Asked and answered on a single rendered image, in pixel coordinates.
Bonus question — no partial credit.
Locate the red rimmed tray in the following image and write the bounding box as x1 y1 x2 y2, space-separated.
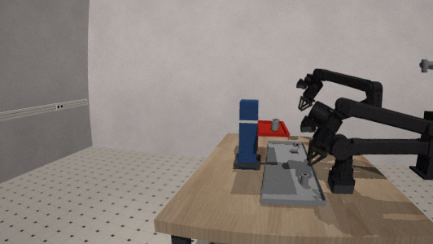
257 117 290 137

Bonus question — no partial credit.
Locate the dark blue square post with white band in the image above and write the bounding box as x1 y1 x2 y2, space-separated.
234 99 260 169

